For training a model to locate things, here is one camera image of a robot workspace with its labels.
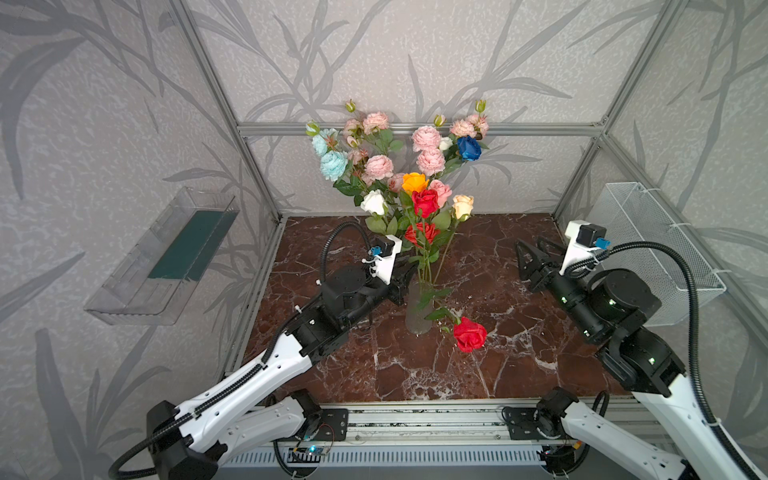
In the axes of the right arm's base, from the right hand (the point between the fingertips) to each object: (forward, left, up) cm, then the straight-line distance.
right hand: (526, 231), depth 58 cm
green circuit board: (-33, +46, -42) cm, 70 cm away
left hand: (0, +21, -7) cm, 22 cm away
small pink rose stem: (+10, +15, -7) cm, 20 cm away
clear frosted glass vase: (-8, +21, -15) cm, 27 cm away
